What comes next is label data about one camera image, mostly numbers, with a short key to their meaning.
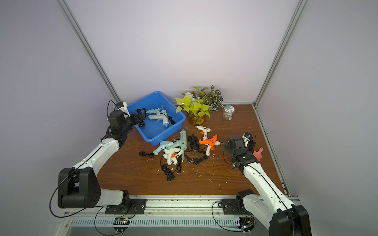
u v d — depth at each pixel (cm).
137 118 76
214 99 92
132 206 73
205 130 103
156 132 107
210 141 92
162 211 73
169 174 83
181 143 92
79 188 42
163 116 109
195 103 89
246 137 72
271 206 41
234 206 73
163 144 94
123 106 75
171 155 88
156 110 113
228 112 106
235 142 62
